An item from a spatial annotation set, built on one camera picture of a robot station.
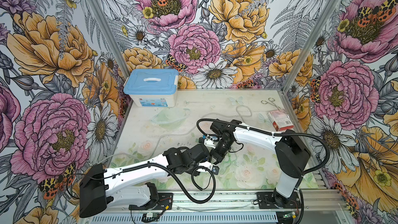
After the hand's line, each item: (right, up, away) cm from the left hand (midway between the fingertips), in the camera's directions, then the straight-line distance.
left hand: (196, 160), depth 77 cm
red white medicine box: (+52, +17, +22) cm, 59 cm away
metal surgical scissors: (+52, +29, +36) cm, 69 cm away
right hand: (+8, -2, -3) cm, 8 cm away
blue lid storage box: (-29, +38, +23) cm, 53 cm away
